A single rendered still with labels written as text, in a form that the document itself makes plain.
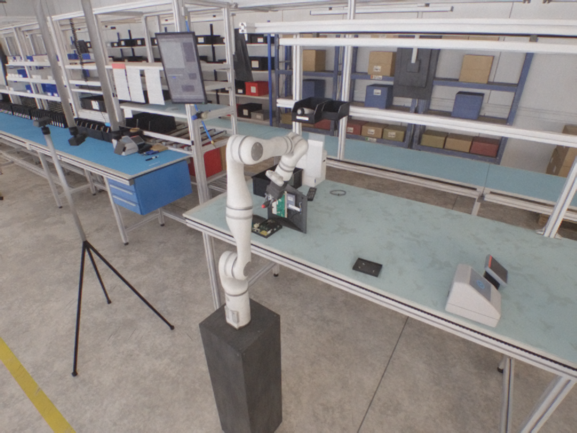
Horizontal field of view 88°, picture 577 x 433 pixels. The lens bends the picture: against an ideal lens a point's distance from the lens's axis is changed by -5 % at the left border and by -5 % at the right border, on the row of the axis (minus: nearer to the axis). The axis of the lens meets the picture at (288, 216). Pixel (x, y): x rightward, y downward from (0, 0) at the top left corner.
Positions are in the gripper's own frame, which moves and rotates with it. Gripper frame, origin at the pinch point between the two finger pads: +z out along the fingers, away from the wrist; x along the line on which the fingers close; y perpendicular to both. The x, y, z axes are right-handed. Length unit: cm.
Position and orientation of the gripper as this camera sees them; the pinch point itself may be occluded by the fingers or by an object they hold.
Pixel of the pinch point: (266, 205)
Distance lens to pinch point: 149.7
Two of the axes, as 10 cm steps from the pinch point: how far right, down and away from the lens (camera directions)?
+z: -3.5, 6.7, 6.5
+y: 5.7, -4.0, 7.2
